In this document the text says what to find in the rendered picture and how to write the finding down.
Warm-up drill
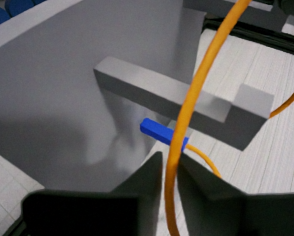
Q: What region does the orange cable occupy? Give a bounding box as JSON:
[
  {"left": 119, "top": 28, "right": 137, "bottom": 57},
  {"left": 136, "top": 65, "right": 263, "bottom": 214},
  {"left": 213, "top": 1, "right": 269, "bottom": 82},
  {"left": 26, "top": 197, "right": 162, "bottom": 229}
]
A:
[{"left": 164, "top": 0, "right": 294, "bottom": 236}]

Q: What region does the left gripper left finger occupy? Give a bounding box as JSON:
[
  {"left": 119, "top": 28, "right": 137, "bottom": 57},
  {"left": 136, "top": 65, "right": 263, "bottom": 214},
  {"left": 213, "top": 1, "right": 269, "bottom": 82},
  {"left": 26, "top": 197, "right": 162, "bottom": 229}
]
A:
[{"left": 20, "top": 151, "right": 163, "bottom": 236}]

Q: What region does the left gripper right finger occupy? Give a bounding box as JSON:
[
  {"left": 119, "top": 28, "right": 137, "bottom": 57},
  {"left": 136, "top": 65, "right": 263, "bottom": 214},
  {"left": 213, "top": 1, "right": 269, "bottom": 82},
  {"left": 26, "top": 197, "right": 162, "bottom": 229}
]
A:
[{"left": 176, "top": 151, "right": 294, "bottom": 236}]

